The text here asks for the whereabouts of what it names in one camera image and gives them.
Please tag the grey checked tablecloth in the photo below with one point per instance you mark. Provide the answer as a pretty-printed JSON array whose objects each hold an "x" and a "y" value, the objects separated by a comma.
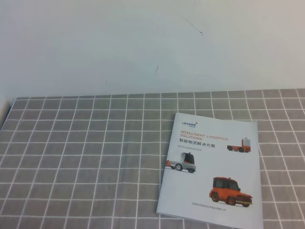
[{"x": 97, "y": 162}]

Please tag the white product brochure book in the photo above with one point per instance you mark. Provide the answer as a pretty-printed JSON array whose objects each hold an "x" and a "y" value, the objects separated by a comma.
[{"x": 212, "y": 172}]

